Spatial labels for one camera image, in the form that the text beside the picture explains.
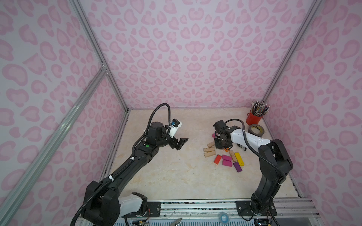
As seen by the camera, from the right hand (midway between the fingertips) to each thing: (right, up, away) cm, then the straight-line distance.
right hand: (218, 144), depth 94 cm
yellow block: (+12, -8, -4) cm, 16 cm away
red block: (-1, -9, -4) cm, 10 cm away
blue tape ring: (-1, -32, -24) cm, 40 cm away
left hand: (-23, +8, -16) cm, 29 cm away
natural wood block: (-5, -1, +3) cm, 5 cm away
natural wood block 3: (-7, -5, 0) cm, 9 cm away
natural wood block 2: (-6, -3, +1) cm, 7 cm away
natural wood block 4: (+9, -7, -2) cm, 12 cm away
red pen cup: (+29, +17, +12) cm, 35 cm away
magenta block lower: (+5, -11, -5) cm, 13 cm away
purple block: (+10, -13, -6) cm, 18 cm away
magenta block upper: (+5, -8, -2) cm, 10 cm away
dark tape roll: (+31, +9, +12) cm, 34 cm away
